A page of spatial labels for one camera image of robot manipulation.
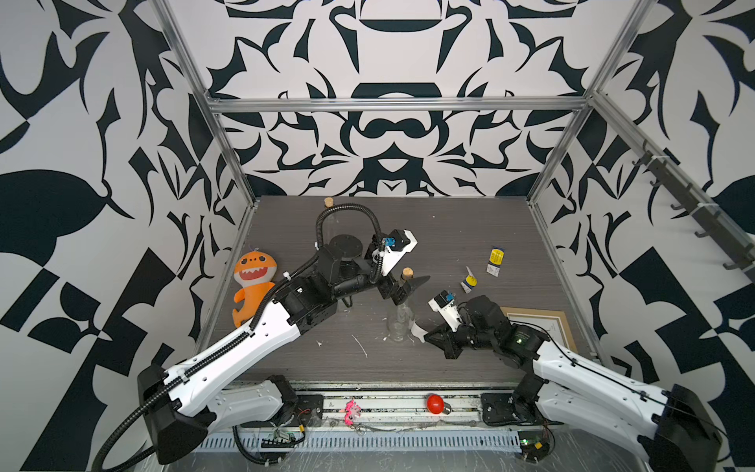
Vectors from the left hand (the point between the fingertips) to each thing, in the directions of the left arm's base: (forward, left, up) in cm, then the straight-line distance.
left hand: (410, 251), depth 63 cm
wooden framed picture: (-5, -45, -33) cm, 56 cm away
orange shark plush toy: (+12, +44, -25) cm, 52 cm away
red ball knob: (-24, -6, -31) cm, 40 cm away
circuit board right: (-33, -29, -35) cm, 56 cm away
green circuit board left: (-29, +29, -35) cm, 53 cm away
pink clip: (-24, +14, -34) cm, 44 cm away
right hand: (-9, -5, -25) cm, 27 cm away
